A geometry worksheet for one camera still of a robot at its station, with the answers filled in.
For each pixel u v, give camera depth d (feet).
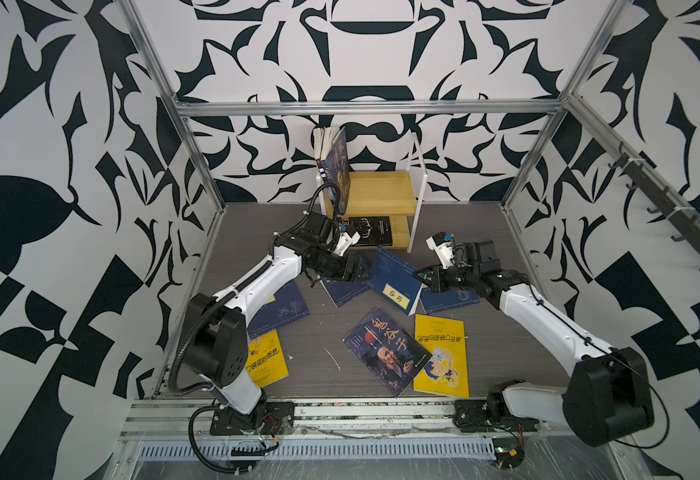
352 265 2.39
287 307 3.01
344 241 2.54
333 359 2.73
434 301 3.09
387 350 2.73
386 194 3.37
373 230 3.46
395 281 2.80
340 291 3.17
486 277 2.12
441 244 2.44
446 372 2.65
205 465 2.21
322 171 2.53
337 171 2.74
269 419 2.39
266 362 2.71
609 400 1.33
